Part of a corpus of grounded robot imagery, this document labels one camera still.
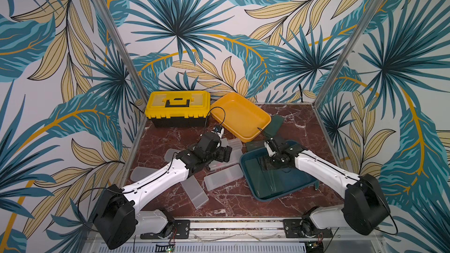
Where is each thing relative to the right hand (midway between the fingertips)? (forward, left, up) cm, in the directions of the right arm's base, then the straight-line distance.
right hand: (268, 162), depth 86 cm
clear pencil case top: (+15, +15, -6) cm, 22 cm away
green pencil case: (+13, +4, -5) cm, 14 cm away
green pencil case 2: (-6, +6, -6) cm, 10 cm away
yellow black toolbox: (+27, +47, +11) cm, 55 cm away
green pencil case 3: (-5, 0, -4) cm, 6 cm away
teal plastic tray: (-8, -8, -3) cm, 12 cm away
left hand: (+3, +22, +9) cm, 24 cm away
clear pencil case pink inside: (+6, +16, -5) cm, 17 cm away
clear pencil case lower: (-5, +22, -6) cm, 23 cm away
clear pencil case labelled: (-11, +36, -5) cm, 38 cm away
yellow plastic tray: (+34, +11, -4) cm, 36 cm away
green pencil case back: (+25, -9, -3) cm, 27 cm away
